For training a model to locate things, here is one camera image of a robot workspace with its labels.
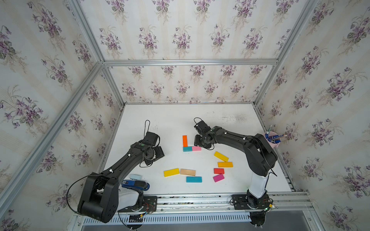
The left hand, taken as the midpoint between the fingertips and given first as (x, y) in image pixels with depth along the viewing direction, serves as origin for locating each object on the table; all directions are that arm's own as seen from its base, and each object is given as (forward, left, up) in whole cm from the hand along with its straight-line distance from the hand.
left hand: (160, 157), depth 86 cm
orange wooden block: (+13, -15, -2) cm, 20 cm away
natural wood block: (-8, -16, -3) cm, 18 cm away
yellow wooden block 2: (+2, -38, -3) cm, 38 cm away
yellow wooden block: (-8, -7, -4) cm, 11 cm away
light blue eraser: (-11, +14, -3) cm, 18 cm away
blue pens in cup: (+9, -70, +6) cm, 71 cm away
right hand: (+10, -24, -1) cm, 26 cm away
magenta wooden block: (-11, -34, -4) cm, 36 cm away
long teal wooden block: (-12, -20, -3) cm, 23 cm away
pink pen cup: (+6, -70, +4) cm, 70 cm away
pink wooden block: (+6, -22, -1) cm, 23 cm away
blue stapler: (-15, +13, -3) cm, 19 cm away
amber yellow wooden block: (-3, -40, -3) cm, 40 cm away
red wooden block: (-7, -35, -3) cm, 36 cm away
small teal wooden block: (+7, -17, -3) cm, 19 cm away
